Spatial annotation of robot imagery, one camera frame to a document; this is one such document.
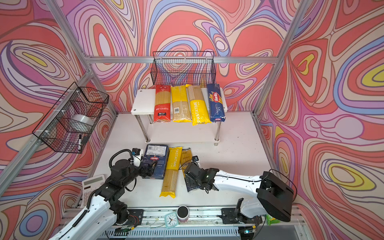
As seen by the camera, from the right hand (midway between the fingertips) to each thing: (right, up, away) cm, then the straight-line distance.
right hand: (196, 181), depth 83 cm
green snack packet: (+36, -15, -11) cm, 41 cm away
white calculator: (-59, -3, -1) cm, 60 cm away
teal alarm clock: (-12, -14, -12) cm, 22 cm away
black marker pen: (-57, +22, -11) cm, 63 cm away
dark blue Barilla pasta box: (-23, +15, +6) cm, 28 cm away
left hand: (-25, +12, -3) cm, 28 cm away
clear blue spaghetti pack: (-6, +10, +10) cm, 15 cm away
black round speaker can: (-7, -11, -12) cm, 18 cm away
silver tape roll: (-57, +35, -10) cm, 67 cm away
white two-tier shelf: (-12, +28, +18) cm, 35 cm away
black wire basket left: (-65, +31, -10) cm, 72 cm away
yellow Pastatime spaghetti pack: (-15, 0, +1) cm, 15 cm away
